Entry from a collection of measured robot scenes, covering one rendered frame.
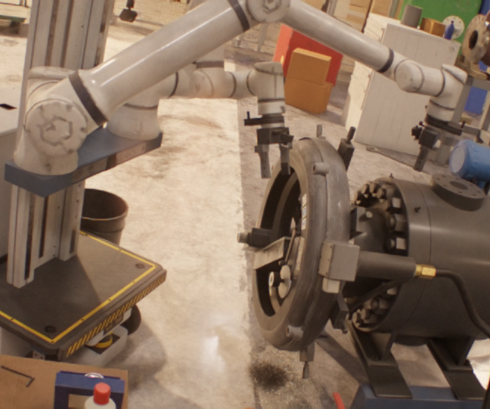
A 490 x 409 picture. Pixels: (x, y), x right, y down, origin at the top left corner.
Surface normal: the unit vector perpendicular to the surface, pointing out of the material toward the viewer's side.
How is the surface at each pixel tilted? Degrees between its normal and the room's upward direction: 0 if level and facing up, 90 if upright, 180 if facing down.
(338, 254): 67
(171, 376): 0
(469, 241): 46
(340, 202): 42
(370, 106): 90
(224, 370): 0
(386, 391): 0
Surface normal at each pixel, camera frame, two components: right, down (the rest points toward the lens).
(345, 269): 0.22, 0.07
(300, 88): -0.36, 0.31
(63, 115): 0.22, 0.43
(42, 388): 0.22, -0.89
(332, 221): 0.24, -0.22
